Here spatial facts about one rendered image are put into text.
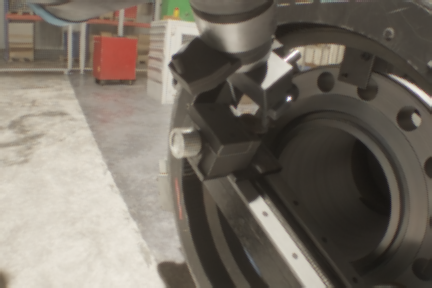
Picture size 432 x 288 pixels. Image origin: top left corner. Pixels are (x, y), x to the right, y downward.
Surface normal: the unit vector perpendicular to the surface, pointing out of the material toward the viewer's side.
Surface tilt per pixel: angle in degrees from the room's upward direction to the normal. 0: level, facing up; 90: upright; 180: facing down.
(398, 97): 90
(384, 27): 90
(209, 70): 49
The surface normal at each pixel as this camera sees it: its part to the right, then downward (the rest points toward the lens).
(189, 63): -0.18, -0.43
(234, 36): -0.07, 0.90
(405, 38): -0.80, 0.10
